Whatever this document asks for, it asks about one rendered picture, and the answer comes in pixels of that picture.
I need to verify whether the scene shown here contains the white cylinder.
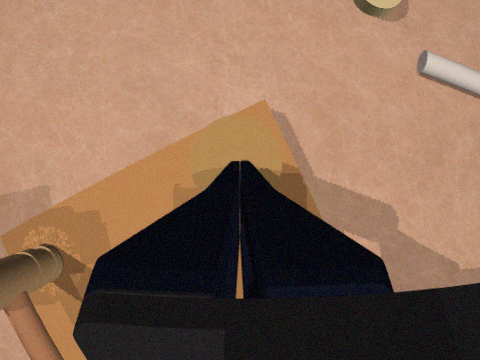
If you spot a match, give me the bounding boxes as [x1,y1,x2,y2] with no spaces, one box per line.
[417,50,480,96]

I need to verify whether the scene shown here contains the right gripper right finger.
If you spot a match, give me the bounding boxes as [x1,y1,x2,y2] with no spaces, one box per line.
[240,161,394,298]

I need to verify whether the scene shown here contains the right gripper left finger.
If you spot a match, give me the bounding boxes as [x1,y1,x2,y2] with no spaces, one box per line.
[84,161,240,298]

